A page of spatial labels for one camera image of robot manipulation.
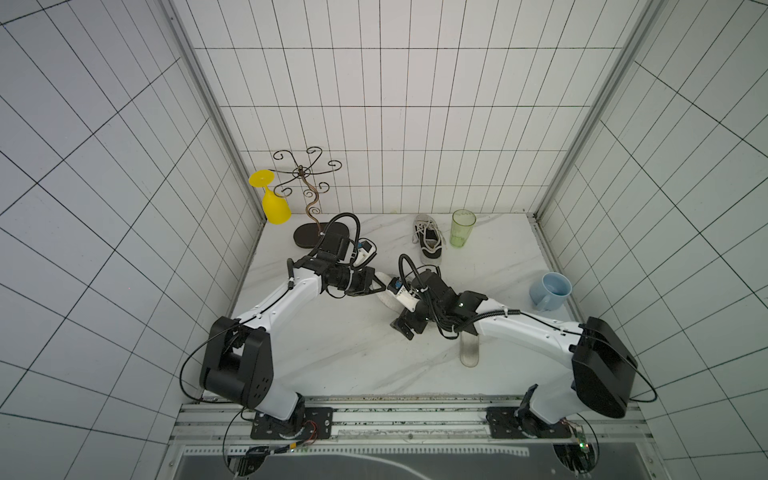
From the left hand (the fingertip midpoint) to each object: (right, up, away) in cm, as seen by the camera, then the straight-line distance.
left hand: (380, 292), depth 80 cm
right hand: (+6, -3, +4) cm, 8 cm away
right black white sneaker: (+18, +14, +26) cm, 35 cm away
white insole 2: (+26, -17, +5) cm, 32 cm away
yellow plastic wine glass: (-34, +24, +12) cm, 43 cm away
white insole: (+2, -1, -2) cm, 3 cm away
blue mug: (+51, -1, +8) cm, 52 cm away
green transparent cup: (+28, +19, +21) cm, 39 cm away
